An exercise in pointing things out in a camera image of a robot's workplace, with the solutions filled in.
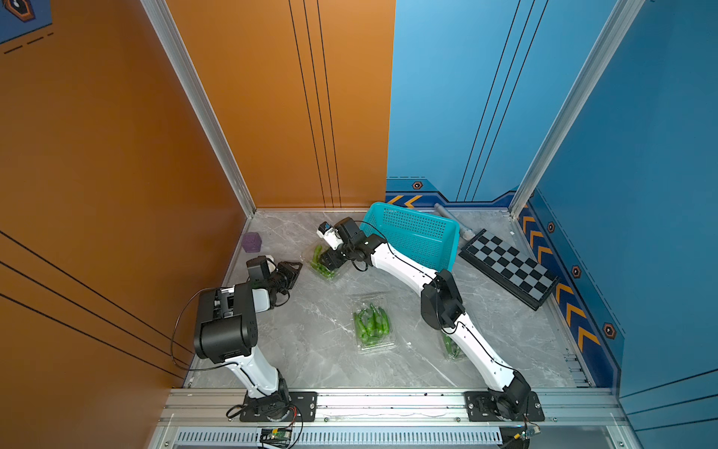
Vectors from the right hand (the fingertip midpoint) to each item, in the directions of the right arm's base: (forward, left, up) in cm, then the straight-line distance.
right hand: (329, 253), depth 98 cm
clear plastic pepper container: (-3, +5, -1) cm, 6 cm away
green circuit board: (-52, +10, -10) cm, 54 cm away
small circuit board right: (-50, -56, -6) cm, 75 cm away
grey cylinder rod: (+13, -52, -4) cm, 54 cm away
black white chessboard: (-4, -63, -4) cm, 64 cm away
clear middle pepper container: (-24, -16, -3) cm, 29 cm away
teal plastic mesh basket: (+11, -36, -5) cm, 38 cm away
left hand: (-3, +9, -1) cm, 10 cm away
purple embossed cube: (+13, +35, -10) cm, 38 cm away
